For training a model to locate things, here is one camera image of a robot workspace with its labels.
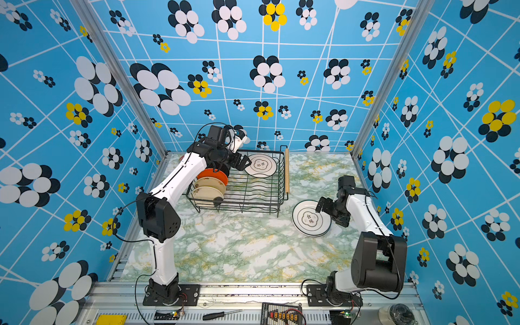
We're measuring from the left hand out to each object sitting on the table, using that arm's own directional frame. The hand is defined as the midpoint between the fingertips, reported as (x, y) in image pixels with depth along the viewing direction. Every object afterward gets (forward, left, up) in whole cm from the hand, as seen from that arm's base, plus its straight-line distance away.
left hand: (244, 156), depth 89 cm
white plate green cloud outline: (-22, -30, -20) cm, 42 cm away
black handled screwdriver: (-56, +7, -22) cm, 60 cm away
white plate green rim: (+7, -7, -14) cm, 18 cm away
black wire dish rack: (+1, -6, -21) cm, 22 cm away
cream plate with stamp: (-7, +16, -10) cm, 20 cm away
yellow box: (-57, +44, -22) cm, 75 cm away
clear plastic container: (-56, -50, -11) cm, 76 cm away
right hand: (-20, -37, -15) cm, 45 cm away
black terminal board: (-55, -13, -20) cm, 60 cm away
